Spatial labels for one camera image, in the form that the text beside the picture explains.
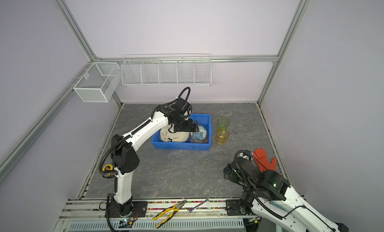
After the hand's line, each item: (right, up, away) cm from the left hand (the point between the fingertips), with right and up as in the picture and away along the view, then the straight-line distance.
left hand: (192, 131), depth 84 cm
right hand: (+18, -18, -14) cm, 30 cm away
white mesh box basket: (-66, +31, +16) cm, 74 cm away
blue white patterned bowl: (+5, -4, +8) cm, 10 cm away
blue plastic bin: (+8, +6, +22) cm, 24 cm away
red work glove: (+41, -16, +5) cm, 44 cm away
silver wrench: (-1, -38, -10) cm, 40 cm away
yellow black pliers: (-8, -37, -10) cm, 39 cm away
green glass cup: (+20, +5, +15) cm, 26 cm away
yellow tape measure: (-48, -21, +2) cm, 52 cm away
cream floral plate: (-17, -4, +13) cm, 22 cm away
